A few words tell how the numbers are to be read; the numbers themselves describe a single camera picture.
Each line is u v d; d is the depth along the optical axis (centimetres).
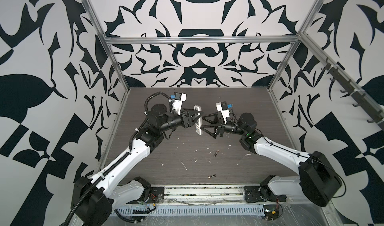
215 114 72
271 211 71
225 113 65
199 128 65
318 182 42
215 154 87
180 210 71
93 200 38
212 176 79
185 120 60
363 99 55
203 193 76
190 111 60
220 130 62
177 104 61
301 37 88
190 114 60
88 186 40
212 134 64
